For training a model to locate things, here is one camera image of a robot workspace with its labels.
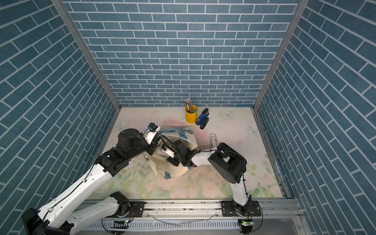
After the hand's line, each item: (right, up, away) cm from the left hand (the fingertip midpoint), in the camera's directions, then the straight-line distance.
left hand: (164, 137), depth 73 cm
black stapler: (+22, +6, +35) cm, 42 cm away
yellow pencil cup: (+13, +10, +34) cm, 38 cm away
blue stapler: (+23, +13, +39) cm, 47 cm away
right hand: (0, -14, +20) cm, 24 cm away
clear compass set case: (+28, -6, +26) cm, 39 cm away
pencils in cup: (+11, +20, +32) cm, 39 cm away
